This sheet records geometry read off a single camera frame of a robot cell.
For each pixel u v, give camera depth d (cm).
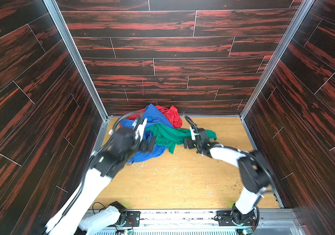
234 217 65
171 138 99
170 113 104
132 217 74
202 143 73
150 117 99
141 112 112
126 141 47
